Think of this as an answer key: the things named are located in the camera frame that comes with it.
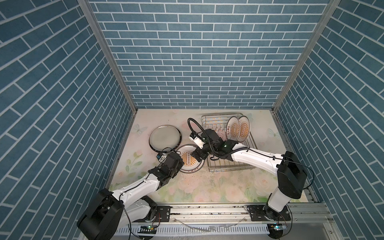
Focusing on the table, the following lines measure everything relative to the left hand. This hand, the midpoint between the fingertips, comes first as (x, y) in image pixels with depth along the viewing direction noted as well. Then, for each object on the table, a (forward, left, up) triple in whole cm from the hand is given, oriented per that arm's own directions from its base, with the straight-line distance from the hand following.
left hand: (183, 161), depth 88 cm
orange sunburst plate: (-1, -5, -3) cm, 6 cm away
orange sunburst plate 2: (+21, -32, +5) cm, 39 cm away
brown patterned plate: (+19, -40, +7) cm, 45 cm away
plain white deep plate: (+17, +13, -2) cm, 22 cm away
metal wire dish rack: (+32, -24, -1) cm, 40 cm away
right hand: (+4, -7, +10) cm, 13 cm away
